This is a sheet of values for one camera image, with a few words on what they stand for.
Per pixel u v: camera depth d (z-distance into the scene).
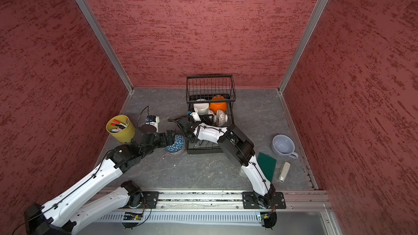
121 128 0.86
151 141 0.59
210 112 0.94
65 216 0.41
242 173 0.81
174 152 0.84
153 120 0.67
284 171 0.81
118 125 0.88
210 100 1.00
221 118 0.92
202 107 0.99
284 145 0.90
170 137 0.70
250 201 0.74
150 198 0.74
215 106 1.01
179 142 0.87
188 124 0.77
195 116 0.86
